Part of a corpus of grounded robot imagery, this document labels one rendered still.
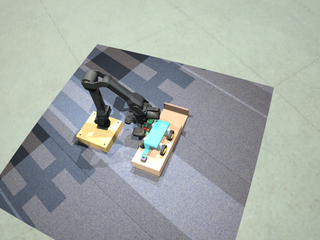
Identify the small teal wheeled trolley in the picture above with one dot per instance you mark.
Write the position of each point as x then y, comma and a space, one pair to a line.
155, 134

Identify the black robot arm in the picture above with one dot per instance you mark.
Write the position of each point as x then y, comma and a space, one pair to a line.
134, 100

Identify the tan wooden ramp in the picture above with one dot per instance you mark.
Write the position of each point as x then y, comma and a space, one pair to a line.
154, 163

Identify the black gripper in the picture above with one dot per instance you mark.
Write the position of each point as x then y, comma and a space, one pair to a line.
140, 132

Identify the green tray floor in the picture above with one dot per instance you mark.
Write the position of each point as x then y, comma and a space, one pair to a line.
148, 125

